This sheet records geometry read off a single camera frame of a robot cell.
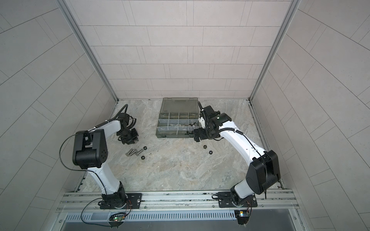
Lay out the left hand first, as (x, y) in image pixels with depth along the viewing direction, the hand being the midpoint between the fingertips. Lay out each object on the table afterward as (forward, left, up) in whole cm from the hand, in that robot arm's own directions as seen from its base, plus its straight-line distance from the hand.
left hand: (140, 136), depth 96 cm
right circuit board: (-42, -60, +1) cm, 73 cm away
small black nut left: (-9, -5, +2) cm, 10 cm away
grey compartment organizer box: (+12, -25, +5) cm, 28 cm away
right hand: (-8, -40, +14) cm, 43 cm away
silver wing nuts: (+9, -35, +2) cm, 36 cm away
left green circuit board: (-44, -1, +5) cm, 45 cm away
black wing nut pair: (+2, -32, +1) cm, 32 cm away
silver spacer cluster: (-13, +3, +2) cm, 13 cm away
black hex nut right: (-11, -46, +1) cm, 48 cm away
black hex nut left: (-15, -5, +2) cm, 16 cm away
